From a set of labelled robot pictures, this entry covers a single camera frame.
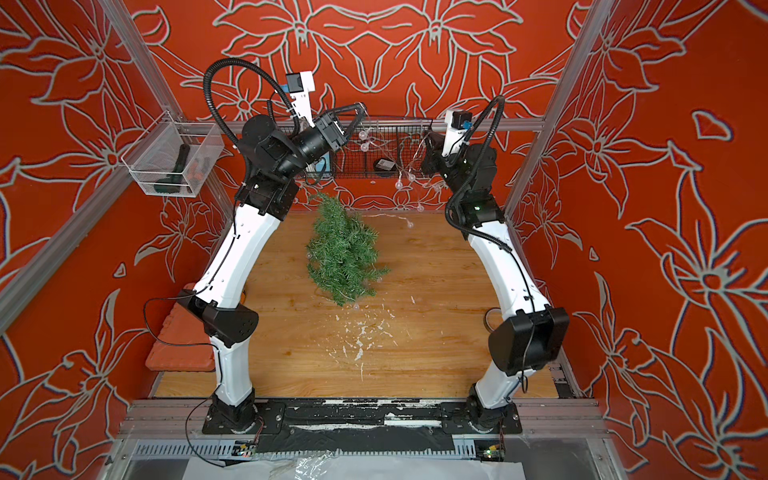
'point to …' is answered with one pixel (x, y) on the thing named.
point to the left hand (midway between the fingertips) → (361, 103)
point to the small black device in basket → (386, 164)
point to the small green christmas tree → (344, 257)
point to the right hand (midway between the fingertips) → (418, 128)
